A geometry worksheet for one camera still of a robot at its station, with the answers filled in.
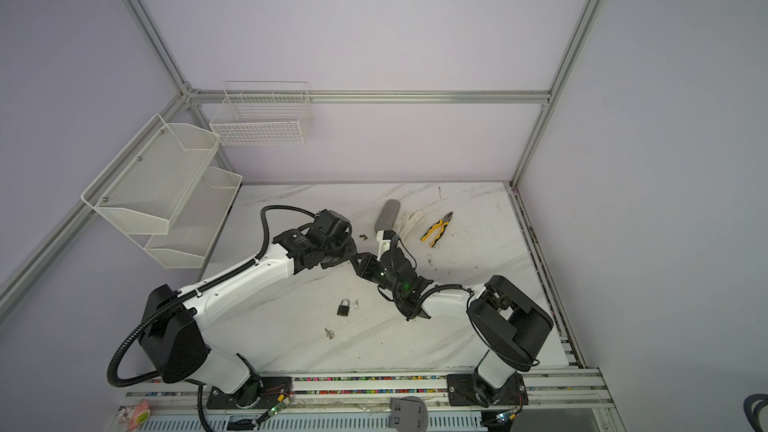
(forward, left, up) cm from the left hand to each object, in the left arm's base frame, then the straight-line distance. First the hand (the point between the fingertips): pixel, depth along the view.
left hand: (353, 251), depth 82 cm
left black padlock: (-10, +4, -16) cm, 19 cm away
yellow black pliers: (+22, -30, -14) cm, 40 cm away
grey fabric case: (+24, -9, -13) cm, 29 cm away
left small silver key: (-17, +7, -17) cm, 25 cm away
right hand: (-2, +2, -1) cm, 3 cm away
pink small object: (-37, +47, -13) cm, 61 cm away
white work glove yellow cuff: (+21, -15, -15) cm, 30 cm away
